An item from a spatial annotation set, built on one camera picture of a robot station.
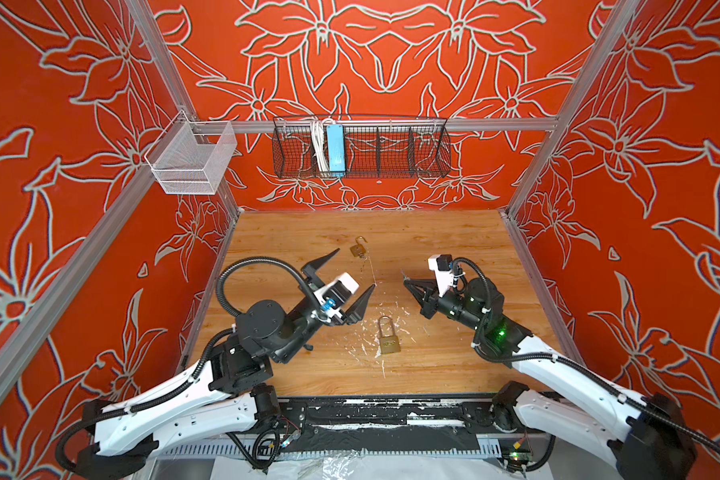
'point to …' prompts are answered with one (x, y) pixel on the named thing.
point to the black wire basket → (382, 147)
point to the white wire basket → (187, 157)
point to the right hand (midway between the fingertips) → (402, 283)
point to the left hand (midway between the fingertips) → (351, 263)
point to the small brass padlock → (358, 248)
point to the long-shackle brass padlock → (389, 342)
